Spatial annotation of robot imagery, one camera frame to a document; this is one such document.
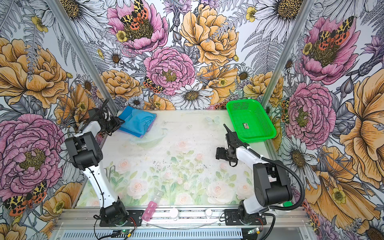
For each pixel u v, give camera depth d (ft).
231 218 2.42
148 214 2.44
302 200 1.33
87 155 1.95
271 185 1.47
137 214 2.45
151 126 3.65
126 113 3.85
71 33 2.61
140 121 3.52
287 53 2.88
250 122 3.70
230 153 2.28
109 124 2.99
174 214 2.30
